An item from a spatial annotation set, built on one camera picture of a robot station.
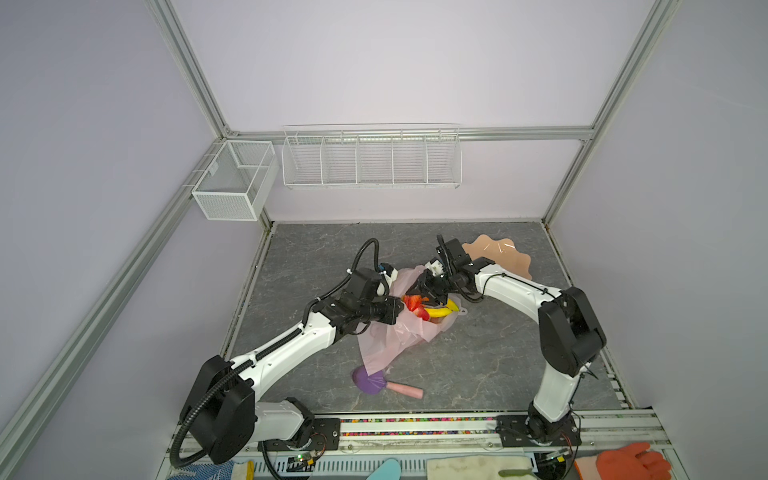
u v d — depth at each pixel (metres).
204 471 0.69
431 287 0.79
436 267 0.87
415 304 0.83
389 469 0.69
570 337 0.49
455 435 0.75
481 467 0.69
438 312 0.94
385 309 0.71
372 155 0.99
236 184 1.02
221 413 0.40
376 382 0.79
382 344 0.85
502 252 1.08
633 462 0.68
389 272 0.74
